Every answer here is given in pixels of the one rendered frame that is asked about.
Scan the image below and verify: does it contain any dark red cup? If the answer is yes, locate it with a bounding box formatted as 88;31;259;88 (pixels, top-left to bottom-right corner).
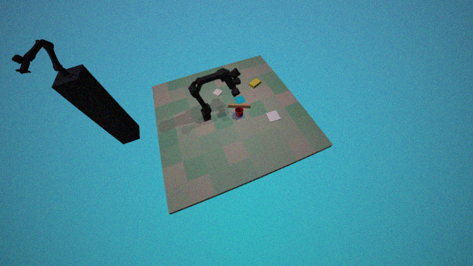
235;107;243;118

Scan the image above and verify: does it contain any yellow rectangular block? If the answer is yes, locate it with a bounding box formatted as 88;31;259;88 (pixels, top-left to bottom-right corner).
249;78;261;88

